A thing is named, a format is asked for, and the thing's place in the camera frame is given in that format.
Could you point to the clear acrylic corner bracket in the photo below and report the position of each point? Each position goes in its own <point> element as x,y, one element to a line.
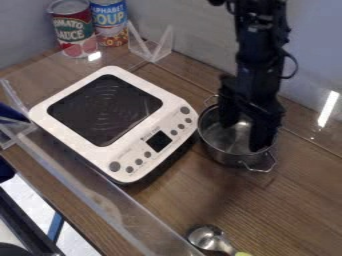
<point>153,51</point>

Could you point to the clear acrylic front barrier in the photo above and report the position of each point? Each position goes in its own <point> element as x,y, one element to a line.
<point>142,217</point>

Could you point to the alphabet soup can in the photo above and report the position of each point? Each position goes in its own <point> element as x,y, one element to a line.
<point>110,20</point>

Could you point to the black and blue table frame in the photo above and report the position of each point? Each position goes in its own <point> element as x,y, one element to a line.
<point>36,243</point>

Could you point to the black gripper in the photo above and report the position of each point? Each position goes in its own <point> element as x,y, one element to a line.
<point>251,94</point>

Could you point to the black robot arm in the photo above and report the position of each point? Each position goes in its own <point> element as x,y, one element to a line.
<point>261,30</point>

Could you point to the silver measuring spoon yellow handle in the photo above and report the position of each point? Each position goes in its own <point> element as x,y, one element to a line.
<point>209,238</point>

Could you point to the white and black induction stove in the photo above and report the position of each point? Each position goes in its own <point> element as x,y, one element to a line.
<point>120,121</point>

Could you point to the silver pot with handles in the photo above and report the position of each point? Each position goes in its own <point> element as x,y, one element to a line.
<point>227,144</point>

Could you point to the tomato sauce can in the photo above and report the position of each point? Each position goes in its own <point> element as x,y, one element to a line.
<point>74,27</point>

